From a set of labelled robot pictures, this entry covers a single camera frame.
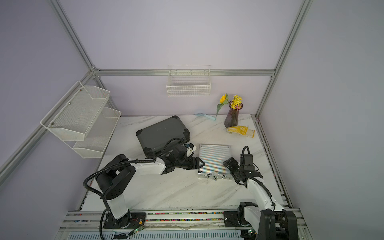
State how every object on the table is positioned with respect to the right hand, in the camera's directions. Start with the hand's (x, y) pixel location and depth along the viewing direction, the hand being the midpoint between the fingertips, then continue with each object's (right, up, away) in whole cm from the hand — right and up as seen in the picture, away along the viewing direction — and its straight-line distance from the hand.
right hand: (228, 168), depth 88 cm
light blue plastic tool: (-11, +35, +34) cm, 50 cm away
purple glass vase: (+7, +31, +19) cm, 37 cm away
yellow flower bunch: (+7, +42, +7) cm, 43 cm away
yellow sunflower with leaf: (-1, +43, +7) cm, 43 cm away
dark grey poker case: (-49, +18, +15) cm, 54 cm away
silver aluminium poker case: (-8, +7, +5) cm, 12 cm away
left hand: (-16, +2, -2) cm, 16 cm away
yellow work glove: (+15, +24, +22) cm, 35 cm away
